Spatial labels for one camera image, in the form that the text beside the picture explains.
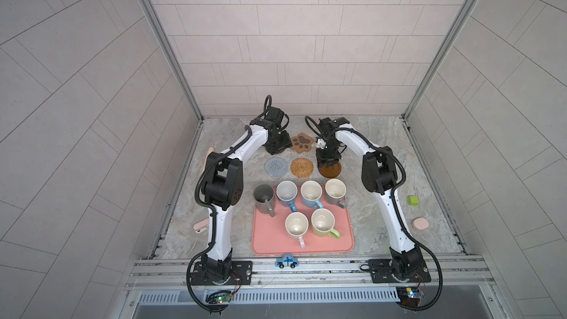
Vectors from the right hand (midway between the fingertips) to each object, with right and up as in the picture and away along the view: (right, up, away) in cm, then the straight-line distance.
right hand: (320, 165), depth 99 cm
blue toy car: (-14, -28, -27) cm, 42 cm away
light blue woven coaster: (-20, -1, -3) cm, 21 cm away
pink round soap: (+35, -19, -18) cm, 44 cm away
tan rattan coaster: (-9, -1, -3) cm, 9 cm away
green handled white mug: (-1, -18, -19) cm, 27 cm away
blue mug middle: (-5, -9, -12) cm, 16 cm away
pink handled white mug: (-11, -20, -19) cm, 30 cm away
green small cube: (+35, -13, -13) cm, 39 cm away
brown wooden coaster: (+4, -3, -3) cm, 6 cm away
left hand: (-12, +10, -5) cm, 17 cm away
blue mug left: (-15, -9, -15) cm, 23 cm away
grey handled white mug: (+4, -9, -13) cm, 16 cm away
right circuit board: (+24, -37, -31) cm, 54 cm away
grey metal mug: (-23, -11, -16) cm, 30 cm away
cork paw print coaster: (-8, +10, +6) cm, 14 cm away
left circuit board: (-33, -34, -35) cm, 59 cm away
